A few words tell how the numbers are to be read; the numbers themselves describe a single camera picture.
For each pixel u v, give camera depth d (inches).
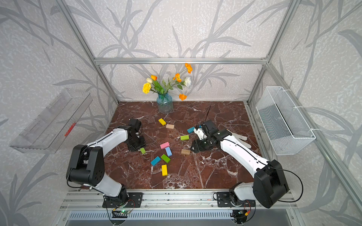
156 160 34.4
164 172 32.5
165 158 34.8
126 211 27.8
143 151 35.8
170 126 41.5
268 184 16.1
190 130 40.5
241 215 30.3
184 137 38.7
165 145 36.9
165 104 41.4
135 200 28.8
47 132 26.0
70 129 25.7
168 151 35.9
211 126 25.7
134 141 30.3
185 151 35.9
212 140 23.0
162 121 42.6
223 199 28.8
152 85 38.7
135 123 30.0
